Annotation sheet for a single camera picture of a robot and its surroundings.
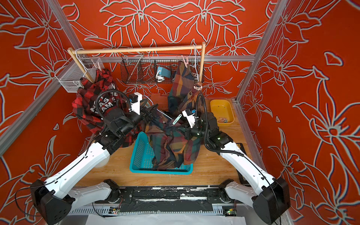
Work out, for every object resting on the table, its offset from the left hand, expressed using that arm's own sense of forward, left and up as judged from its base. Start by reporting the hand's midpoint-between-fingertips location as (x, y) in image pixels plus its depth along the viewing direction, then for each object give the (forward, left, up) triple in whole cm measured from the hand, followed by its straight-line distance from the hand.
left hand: (152, 100), depth 65 cm
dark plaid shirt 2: (+12, -15, -7) cm, 20 cm away
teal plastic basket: (-13, +10, -37) cm, 40 cm away
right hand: (-7, -11, -12) cm, 18 cm away
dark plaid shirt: (-13, -9, -23) cm, 28 cm away
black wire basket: (+40, +17, -8) cm, 44 cm away
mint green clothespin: (-5, -12, -7) cm, 15 cm away
